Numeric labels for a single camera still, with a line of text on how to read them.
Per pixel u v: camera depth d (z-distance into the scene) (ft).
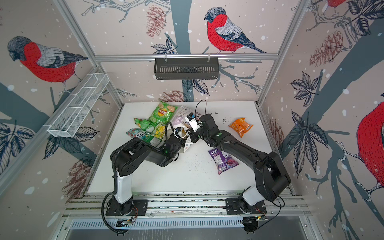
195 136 2.39
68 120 2.34
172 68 3.51
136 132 3.12
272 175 1.41
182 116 2.89
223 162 2.77
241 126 3.30
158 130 3.19
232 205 2.40
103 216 2.26
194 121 2.39
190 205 2.46
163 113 3.50
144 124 3.30
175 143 2.46
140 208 2.40
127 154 1.80
